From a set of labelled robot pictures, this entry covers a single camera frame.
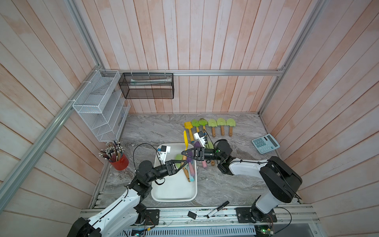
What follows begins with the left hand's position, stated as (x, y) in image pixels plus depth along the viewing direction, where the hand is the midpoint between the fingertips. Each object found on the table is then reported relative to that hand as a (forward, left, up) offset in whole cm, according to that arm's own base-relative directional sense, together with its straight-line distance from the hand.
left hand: (186, 165), depth 69 cm
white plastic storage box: (-4, +5, -20) cm, 21 cm away
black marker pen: (-15, -17, -19) cm, 30 cm away
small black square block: (-17, -3, -21) cm, 28 cm away
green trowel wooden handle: (0, +4, +1) cm, 4 cm away
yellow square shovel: (+42, -1, -19) cm, 47 cm away
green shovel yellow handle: (+43, -7, -18) cm, 47 cm away
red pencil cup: (+7, +38, -14) cm, 41 cm away
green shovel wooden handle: (+45, -21, -20) cm, 53 cm away
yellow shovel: (+10, 0, +7) cm, 12 cm away
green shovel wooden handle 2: (+46, -28, -20) cm, 58 cm away
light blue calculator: (+25, -55, -19) cm, 63 cm away
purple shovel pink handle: (+12, -2, -18) cm, 21 cm away
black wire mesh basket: (+59, +28, +4) cm, 66 cm away
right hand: (+5, +1, +2) cm, 5 cm away
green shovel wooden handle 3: (+46, -35, -20) cm, 61 cm away
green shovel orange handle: (+46, -13, -20) cm, 52 cm away
